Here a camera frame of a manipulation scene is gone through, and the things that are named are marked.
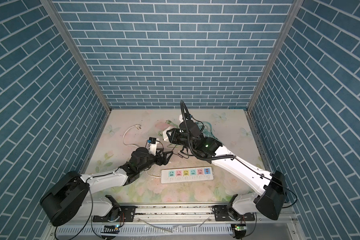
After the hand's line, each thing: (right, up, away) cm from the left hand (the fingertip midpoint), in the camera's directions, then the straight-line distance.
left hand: (168, 152), depth 84 cm
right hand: (0, +13, -13) cm, 18 cm away
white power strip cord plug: (-25, +13, +25) cm, 37 cm away
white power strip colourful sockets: (+10, -13, +1) cm, 17 cm away
